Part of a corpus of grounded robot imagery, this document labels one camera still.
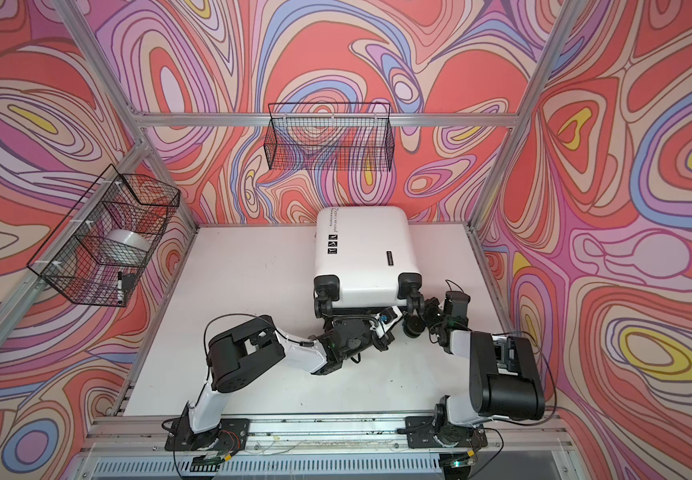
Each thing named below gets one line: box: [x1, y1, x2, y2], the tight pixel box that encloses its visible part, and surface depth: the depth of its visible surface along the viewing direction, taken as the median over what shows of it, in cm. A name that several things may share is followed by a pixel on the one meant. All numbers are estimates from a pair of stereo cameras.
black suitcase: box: [313, 206, 425, 320], surface depth 86 cm
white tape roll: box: [100, 229, 151, 266], surface depth 74 cm
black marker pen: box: [117, 271, 123, 305], surface depth 73 cm
